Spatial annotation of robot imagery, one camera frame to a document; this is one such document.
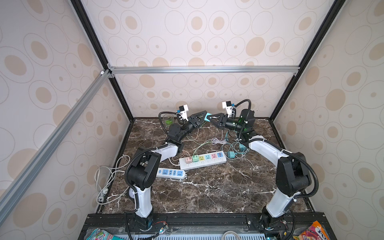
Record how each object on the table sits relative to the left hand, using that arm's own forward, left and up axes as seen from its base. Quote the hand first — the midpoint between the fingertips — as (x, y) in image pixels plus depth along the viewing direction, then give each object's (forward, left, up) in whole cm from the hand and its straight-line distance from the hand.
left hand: (212, 115), depth 73 cm
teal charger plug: (0, +3, -3) cm, 4 cm away
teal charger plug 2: (-3, -15, -33) cm, 36 cm away
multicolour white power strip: (-8, +3, -32) cm, 33 cm away
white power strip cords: (-18, +63, -35) cm, 74 cm away
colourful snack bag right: (-45, -48, -31) cm, 72 cm away
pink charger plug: (-10, +12, -28) cm, 32 cm away
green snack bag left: (-46, +52, -32) cm, 77 cm away
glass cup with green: (+26, +29, -31) cm, 50 cm away
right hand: (+1, -1, -4) cm, 4 cm away
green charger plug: (-9, +8, -28) cm, 31 cm away
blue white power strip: (-17, +22, -32) cm, 42 cm away
